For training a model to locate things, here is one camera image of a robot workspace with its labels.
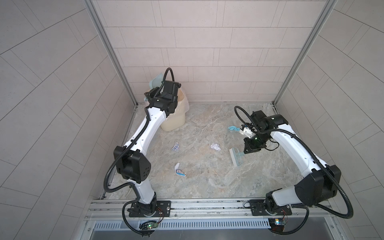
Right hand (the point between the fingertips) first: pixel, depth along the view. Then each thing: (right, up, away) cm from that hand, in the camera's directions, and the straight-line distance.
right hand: (244, 150), depth 75 cm
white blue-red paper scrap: (-34, -13, +7) cm, 37 cm away
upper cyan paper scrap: (+1, +9, +27) cm, 28 cm away
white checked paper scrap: (-37, -2, +16) cm, 41 cm away
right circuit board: (+13, -32, -7) cm, 36 cm away
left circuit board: (-45, -31, -9) cm, 56 cm away
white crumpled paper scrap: (-13, -2, +17) cm, 21 cm away
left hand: (-49, +30, -1) cm, 57 cm away
